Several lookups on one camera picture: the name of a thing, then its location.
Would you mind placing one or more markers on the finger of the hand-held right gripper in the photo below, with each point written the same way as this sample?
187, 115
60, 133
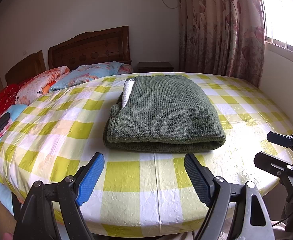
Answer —
266, 161
279, 138

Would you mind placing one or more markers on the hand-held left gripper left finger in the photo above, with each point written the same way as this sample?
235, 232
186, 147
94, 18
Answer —
91, 177

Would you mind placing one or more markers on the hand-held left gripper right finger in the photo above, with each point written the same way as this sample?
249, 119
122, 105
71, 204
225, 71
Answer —
196, 180

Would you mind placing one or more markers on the green knit sweater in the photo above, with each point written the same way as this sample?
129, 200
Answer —
166, 112

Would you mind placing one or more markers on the yellow white checked tablecloth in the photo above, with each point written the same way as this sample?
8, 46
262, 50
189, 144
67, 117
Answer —
61, 130

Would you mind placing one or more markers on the pink patterned cloth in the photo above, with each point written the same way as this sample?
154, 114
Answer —
0, 135

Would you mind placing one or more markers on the light blue sheet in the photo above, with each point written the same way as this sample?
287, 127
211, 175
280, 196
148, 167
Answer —
16, 110

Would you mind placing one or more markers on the blue floral quilt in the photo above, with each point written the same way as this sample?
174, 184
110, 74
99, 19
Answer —
86, 75

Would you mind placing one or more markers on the black object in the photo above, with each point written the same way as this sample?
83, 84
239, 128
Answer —
1, 122

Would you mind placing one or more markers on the pink floral pillow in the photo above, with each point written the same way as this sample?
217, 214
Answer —
126, 68

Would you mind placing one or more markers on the dark wooden nightstand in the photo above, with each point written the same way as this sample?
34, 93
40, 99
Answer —
155, 67

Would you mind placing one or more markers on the red blanket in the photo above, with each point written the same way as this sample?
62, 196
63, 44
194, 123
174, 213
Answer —
1, 97

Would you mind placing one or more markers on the barred window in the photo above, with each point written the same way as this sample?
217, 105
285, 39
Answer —
286, 17

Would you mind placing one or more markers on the pink floral curtain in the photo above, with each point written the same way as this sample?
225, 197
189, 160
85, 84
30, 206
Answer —
216, 30

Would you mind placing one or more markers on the small wooden headboard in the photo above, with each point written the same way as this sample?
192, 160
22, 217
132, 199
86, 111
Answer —
26, 67

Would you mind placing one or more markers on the large wooden headboard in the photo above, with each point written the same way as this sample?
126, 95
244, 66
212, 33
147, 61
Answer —
91, 47

